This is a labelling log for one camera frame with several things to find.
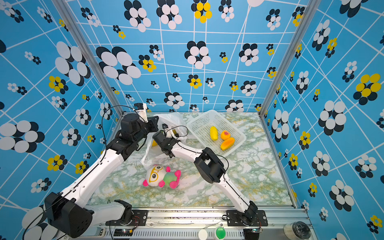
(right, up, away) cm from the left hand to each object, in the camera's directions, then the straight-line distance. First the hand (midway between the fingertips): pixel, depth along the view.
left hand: (159, 116), depth 75 cm
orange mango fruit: (+40, -17, +23) cm, 49 cm away
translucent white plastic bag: (+6, -4, +11) cm, 14 cm away
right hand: (+1, -12, +25) cm, 28 cm away
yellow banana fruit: (+31, -10, +27) cm, 42 cm away
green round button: (+29, -50, -13) cm, 59 cm away
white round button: (+22, -51, -12) cm, 57 cm away
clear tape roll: (+61, -49, -13) cm, 79 cm away
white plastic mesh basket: (+21, -9, +33) cm, 40 cm away
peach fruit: (+38, -11, +24) cm, 47 cm away
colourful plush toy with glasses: (-3, -32, +5) cm, 33 cm away
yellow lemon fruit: (-4, -14, +3) cm, 15 cm away
